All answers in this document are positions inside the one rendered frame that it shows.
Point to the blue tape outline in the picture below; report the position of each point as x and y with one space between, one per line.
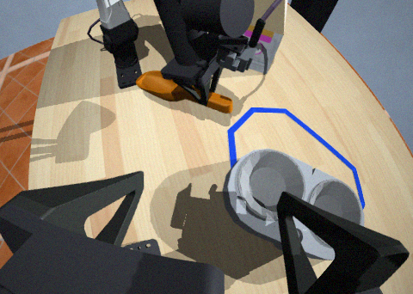
232 146

